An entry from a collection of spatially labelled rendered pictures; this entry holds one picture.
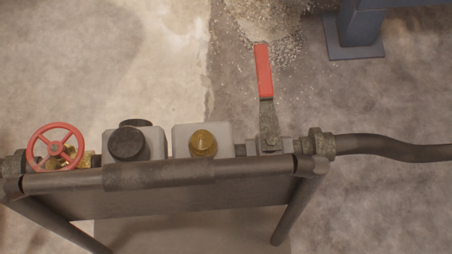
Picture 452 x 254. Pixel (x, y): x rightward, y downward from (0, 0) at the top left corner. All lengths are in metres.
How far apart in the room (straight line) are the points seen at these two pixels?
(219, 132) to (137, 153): 0.12
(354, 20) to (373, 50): 0.14
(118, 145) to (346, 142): 0.30
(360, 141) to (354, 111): 0.53
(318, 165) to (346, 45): 0.74
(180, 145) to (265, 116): 0.12
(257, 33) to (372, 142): 0.65
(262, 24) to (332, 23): 0.18
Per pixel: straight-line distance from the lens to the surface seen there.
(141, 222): 1.11
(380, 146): 0.71
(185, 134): 0.66
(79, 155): 0.63
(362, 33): 1.24
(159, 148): 0.66
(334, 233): 1.12
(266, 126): 0.66
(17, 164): 0.71
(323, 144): 0.67
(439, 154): 0.86
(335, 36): 1.30
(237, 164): 0.54
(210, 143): 0.62
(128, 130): 0.63
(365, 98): 1.24
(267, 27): 1.29
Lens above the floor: 1.08
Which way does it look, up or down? 68 degrees down
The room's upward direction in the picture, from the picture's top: straight up
